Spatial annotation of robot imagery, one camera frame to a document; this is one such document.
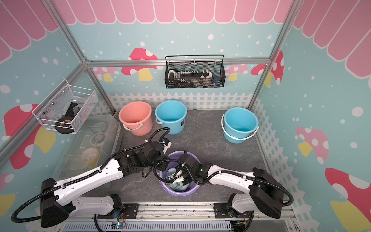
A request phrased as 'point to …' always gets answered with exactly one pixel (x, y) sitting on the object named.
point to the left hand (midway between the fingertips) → (168, 162)
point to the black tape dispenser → (64, 124)
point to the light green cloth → (177, 186)
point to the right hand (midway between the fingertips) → (176, 170)
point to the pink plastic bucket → (136, 116)
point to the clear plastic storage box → (89, 149)
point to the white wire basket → (65, 108)
